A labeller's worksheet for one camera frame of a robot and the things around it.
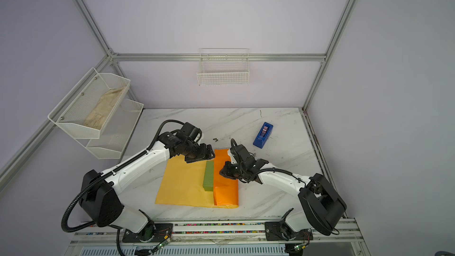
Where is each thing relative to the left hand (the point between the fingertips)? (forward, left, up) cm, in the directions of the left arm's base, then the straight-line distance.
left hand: (207, 159), depth 81 cm
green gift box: (-6, 0, -7) cm, 9 cm away
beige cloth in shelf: (+12, +47, +16) cm, 51 cm away
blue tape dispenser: (+20, -29, -9) cm, 37 cm away
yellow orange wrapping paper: (-6, +14, -14) cm, 21 cm away
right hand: (-6, -4, -5) cm, 9 cm away
